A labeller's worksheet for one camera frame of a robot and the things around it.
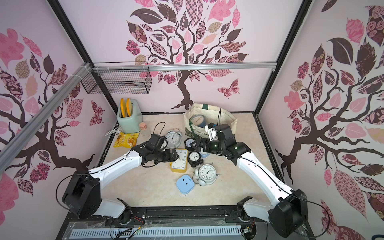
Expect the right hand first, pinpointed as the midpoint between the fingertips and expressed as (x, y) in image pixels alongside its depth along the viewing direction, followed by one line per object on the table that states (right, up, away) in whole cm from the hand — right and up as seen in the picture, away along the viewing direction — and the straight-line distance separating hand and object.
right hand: (197, 144), depth 75 cm
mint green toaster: (-44, +11, +25) cm, 52 cm away
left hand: (-15, -11, +11) cm, 21 cm away
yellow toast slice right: (-45, +23, +22) cm, 55 cm away
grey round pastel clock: (+1, +13, +23) cm, 27 cm away
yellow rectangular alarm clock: (-10, -14, +15) cm, 23 cm away
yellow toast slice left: (-48, +22, +20) cm, 57 cm away
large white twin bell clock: (+5, -19, +9) cm, 21 cm away
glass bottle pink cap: (-38, +5, +29) cm, 48 cm away
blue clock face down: (-7, -23, +7) cm, 25 cm away
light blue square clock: (+5, -9, +19) cm, 21 cm away
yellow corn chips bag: (-49, 0, +26) cm, 55 cm away
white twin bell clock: (-16, +1, +26) cm, 30 cm away
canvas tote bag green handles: (+10, +17, +23) cm, 31 cm away
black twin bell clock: (-2, -11, +16) cm, 20 cm away
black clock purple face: (-5, -2, +25) cm, 25 cm away
